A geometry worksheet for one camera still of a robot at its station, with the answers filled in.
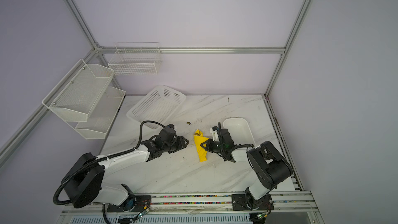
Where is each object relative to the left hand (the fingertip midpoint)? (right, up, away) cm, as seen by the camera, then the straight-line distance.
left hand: (186, 143), depth 85 cm
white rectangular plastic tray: (+34, +4, +15) cm, 37 cm away
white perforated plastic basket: (-23, +22, +28) cm, 42 cm away
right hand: (+8, -2, +3) cm, 8 cm away
